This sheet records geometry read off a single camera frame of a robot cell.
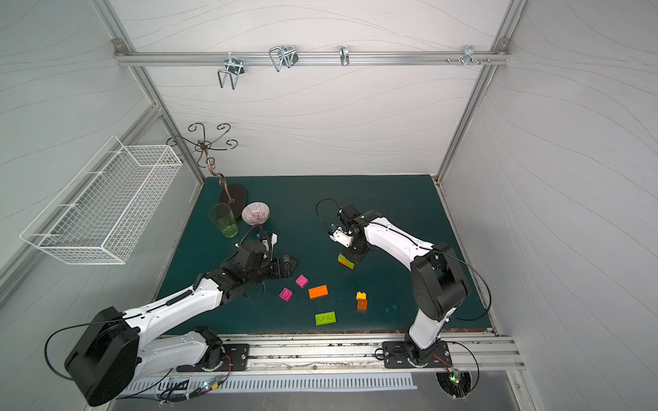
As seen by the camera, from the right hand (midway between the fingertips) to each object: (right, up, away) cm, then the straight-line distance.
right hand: (356, 252), depth 89 cm
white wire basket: (-71, +15, -20) cm, 75 cm away
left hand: (-22, -3, -5) cm, 23 cm away
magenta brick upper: (-19, -10, -1) cm, 21 cm away
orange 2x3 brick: (-13, -13, -3) cm, 19 cm away
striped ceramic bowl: (-41, +13, +17) cm, 46 cm away
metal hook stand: (-52, +21, +21) cm, 59 cm away
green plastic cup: (-51, +12, +7) cm, 52 cm away
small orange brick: (-6, -4, +2) cm, 7 cm away
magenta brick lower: (-24, -14, -4) cm, 28 cm away
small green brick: (-5, -1, -3) cm, 6 cm away
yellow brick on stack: (+1, -14, -3) cm, 15 cm away
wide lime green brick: (-10, -19, -9) cm, 24 cm away
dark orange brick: (+2, -16, -7) cm, 17 cm away
